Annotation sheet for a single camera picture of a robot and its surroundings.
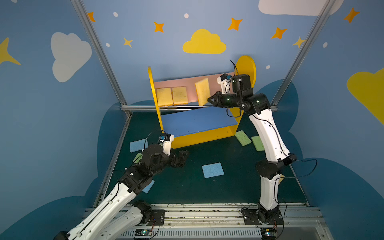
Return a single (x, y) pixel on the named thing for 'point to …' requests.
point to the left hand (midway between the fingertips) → (180, 149)
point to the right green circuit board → (268, 232)
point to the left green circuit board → (143, 232)
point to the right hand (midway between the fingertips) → (208, 97)
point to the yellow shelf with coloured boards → (185, 113)
